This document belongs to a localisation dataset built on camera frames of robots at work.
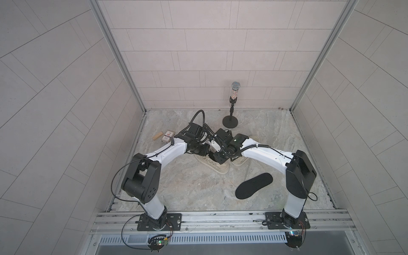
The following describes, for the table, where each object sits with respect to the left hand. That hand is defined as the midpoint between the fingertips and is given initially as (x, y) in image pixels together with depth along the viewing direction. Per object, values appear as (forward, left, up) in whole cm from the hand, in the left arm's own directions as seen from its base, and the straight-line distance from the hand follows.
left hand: (211, 150), depth 88 cm
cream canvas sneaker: (-10, -6, -1) cm, 12 cm away
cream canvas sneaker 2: (-5, -17, -2) cm, 18 cm away
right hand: (-5, -3, +1) cm, 6 cm away
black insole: (-18, -19, -6) cm, 27 cm away
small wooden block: (+14, +34, -6) cm, 38 cm away
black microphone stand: (+25, -14, -5) cm, 29 cm away
